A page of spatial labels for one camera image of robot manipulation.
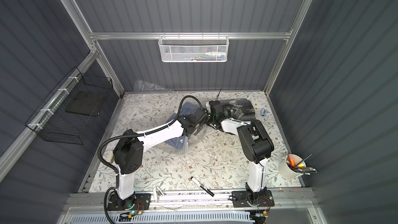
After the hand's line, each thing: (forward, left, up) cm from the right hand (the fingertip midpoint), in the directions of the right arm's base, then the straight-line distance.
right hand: (195, 114), depth 93 cm
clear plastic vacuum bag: (-13, 0, -12) cm, 17 cm away
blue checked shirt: (-17, +7, -5) cm, 19 cm away
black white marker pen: (-38, -5, -10) cm, 39 cm away
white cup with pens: (-28, -51, -6) cm, 59 cm away
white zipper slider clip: (-40, +17, -10) cm, 45 cm away
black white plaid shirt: (+11, -29, -7) cm, 32 cm away
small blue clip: (+10, -46, -10) cm, 48 cm away
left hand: (-7, 0, 0) cm, 7 cm away
